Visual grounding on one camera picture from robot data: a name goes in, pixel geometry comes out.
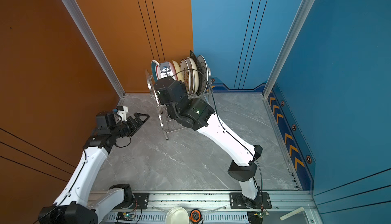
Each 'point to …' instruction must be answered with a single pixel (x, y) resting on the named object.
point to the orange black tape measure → (195, 216)
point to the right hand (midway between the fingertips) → (168, 82)
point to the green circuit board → (124, 216)
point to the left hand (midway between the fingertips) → (145, 118)
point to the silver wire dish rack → (167, 123)
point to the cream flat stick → (294, 212)
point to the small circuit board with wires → (263, 213)
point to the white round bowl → (177, 215)
